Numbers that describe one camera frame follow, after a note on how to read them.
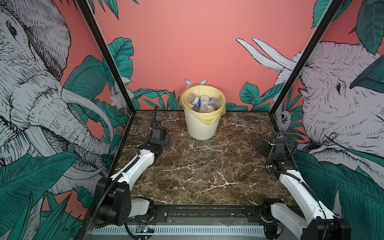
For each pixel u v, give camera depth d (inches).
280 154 24.2
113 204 16.0
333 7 27.1
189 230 27.6
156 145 25.5
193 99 36.6
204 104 36.6
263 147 29.6
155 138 26.0
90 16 28.3
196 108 38.9
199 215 29.6
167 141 31.5
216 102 35.5
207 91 38.4
